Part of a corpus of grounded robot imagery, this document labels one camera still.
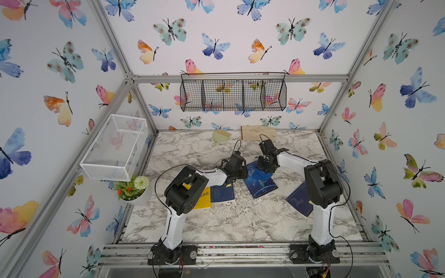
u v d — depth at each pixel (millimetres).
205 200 886
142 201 801
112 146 825
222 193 907
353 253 760
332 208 556
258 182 959
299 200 883
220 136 1190
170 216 556
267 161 753
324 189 532
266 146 811
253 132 1190
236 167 790
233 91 984
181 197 534
